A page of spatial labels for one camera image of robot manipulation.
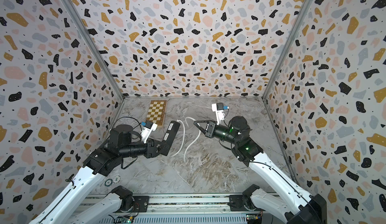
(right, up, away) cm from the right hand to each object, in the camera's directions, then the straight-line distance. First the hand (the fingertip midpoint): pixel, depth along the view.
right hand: (196, 125), depth 63 cm
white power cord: (-6, -6, +9) cm, 12 cm away
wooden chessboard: (-31, +5, +46) cm, 56 cm away
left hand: (-13, -9, +3) cm, 16 cm away
